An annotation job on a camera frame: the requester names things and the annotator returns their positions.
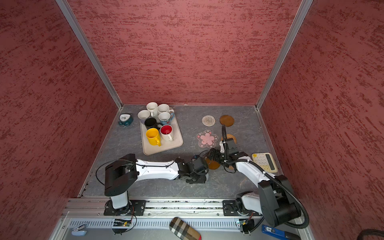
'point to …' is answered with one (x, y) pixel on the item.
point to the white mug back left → (142, 115)
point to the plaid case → (183, 230)
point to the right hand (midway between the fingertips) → (211, 160)
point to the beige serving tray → (166, 145)
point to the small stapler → (79, 230)
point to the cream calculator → (266, 161)
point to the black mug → (151, 122)
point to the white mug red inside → (166, 131)
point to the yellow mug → (153, 136)
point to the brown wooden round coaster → (212, 164)
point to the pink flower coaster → (207, 139)
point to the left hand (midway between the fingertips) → (202, 183)
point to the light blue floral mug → (165, 117)
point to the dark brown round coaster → (227, 120)
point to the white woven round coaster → (208, 120)
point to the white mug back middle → (153, 107)
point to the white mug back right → (163, 107)
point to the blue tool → (279, 234)
